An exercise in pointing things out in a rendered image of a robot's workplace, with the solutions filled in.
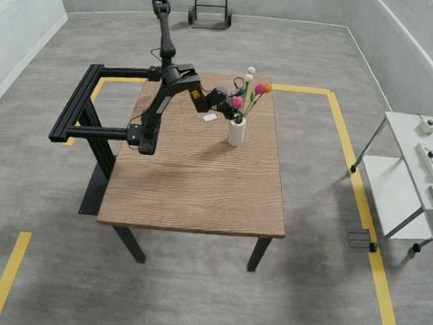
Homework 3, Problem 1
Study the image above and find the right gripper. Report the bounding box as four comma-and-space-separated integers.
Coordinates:
216, 88, 244, 120

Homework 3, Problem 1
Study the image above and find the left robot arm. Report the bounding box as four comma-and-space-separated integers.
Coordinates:
152, 0, 176, 75

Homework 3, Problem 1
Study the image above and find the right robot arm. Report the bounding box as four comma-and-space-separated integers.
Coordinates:
138, 64, 229, 153

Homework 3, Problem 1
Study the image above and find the white cylindrical vase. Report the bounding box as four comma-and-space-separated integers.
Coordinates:
228, 117, 246, 146

